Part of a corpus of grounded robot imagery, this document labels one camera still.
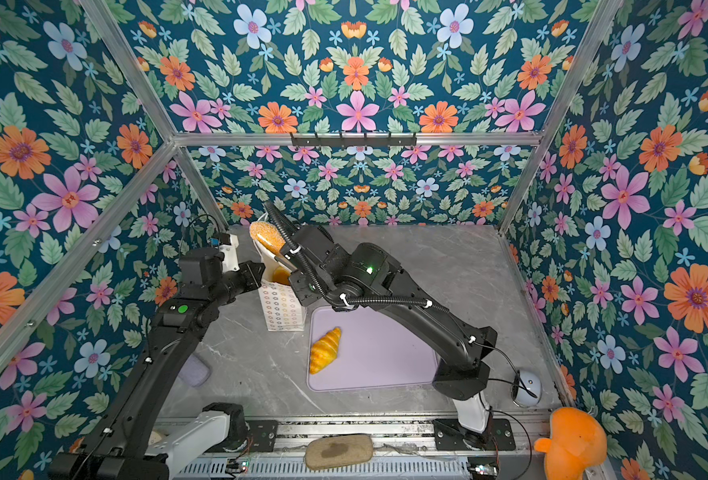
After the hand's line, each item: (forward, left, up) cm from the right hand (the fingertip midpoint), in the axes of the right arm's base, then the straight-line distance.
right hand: (302, 275), depth 62 cm
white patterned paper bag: (+5, +11, -22) cm, 25 cm away
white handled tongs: (+4, +7, 0) cm, 8 cm away
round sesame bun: (+10, +9, +1) cm, 14 cm away
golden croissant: (-3, -1, -32) cm, 32 cm away
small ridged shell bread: (+21, +16, -29) cm, 40 cm away
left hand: (+10, +12, -6) cm, 16 cm away
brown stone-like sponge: (-27, -8, -33) cm, 43 cm away
